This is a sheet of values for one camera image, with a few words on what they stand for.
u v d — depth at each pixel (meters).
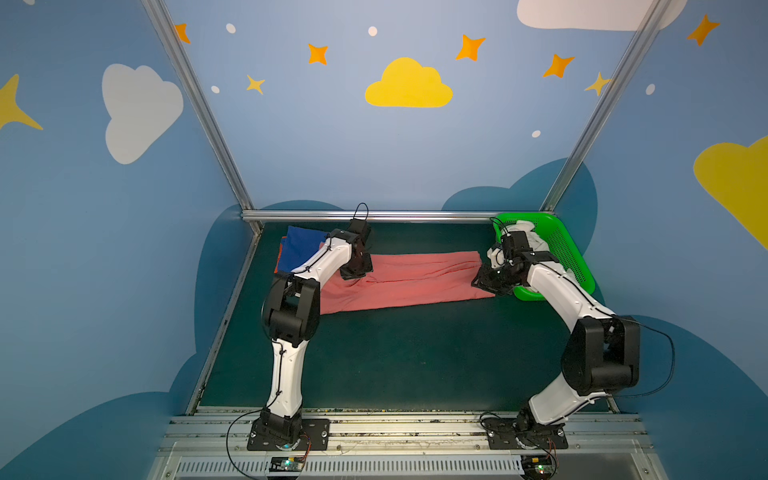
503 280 0.77
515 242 0.72
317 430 0.75
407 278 1.05
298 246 1.11
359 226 0.83
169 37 0.72
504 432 0.75
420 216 1.44
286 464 0.71
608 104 0.85
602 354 0.45
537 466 0.71
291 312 0.56
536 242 1.12
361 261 0.90
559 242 1.10
